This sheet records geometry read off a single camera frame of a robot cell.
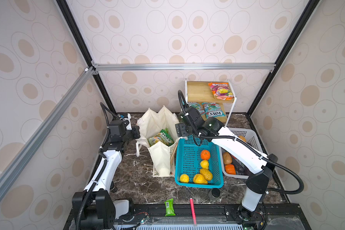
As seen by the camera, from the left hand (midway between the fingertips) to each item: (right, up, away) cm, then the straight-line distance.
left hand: (142, 124), depth 81 cm
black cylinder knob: (-14, -32, -6) cm, 36 cm away
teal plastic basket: (+27, -25, +11) cm, 39 cm away
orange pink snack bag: (+46, +19, +2) cm, 50 cm away
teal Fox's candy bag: (+45, +10, +17) cm, 49 cm away
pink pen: (+28, -45, -6) cm, 54 cm away
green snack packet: (+16, -45, -8) cm, 48 cm away
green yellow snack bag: (+12, -8, +11) cm, 17 cm away
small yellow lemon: (+37, -24, +6) cm, 44 cm away
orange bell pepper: (+51, -26, +2) cm, 57 cm away
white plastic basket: (+68, -8, +15) cm, 70 cm away
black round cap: (+39, -35, -8) cm, 53 cm away
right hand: (+24, -1, -5) cm, 24 cm away
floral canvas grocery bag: (+4, +1, +11) cm, 12 cm away
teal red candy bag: (+35, +13, +19) cm, 42 cm away
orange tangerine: (+38, -19, +9) cm, 44 cm away
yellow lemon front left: (+24, -31, 0) cm, 39 cm away
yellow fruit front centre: (+32, -31, -1) cm, 45 cm away
